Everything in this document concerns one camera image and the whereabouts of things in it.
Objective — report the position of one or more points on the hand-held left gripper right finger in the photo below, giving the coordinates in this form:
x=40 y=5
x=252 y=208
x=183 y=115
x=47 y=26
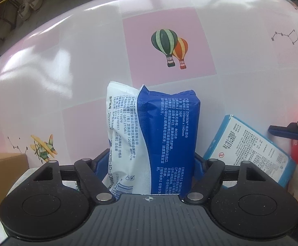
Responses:
x=198 y=166

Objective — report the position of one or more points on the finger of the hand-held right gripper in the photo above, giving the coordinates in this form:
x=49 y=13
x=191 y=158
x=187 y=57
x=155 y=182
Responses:
x=277 y=130

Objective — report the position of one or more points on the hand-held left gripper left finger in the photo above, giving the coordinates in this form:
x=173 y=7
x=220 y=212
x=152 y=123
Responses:
x=100 y=165

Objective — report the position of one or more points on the blue and white wipes pack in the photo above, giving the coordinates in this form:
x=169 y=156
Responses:
x=164 y=133

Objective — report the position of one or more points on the brown cardboard box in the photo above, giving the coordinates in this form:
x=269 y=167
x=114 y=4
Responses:
x=2 y=179

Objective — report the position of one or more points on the light blue paper box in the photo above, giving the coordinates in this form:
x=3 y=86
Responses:
x=251 y=148

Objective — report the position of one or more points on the pink printed tablecloth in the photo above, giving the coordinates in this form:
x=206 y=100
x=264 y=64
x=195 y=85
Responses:
x=61 y=69

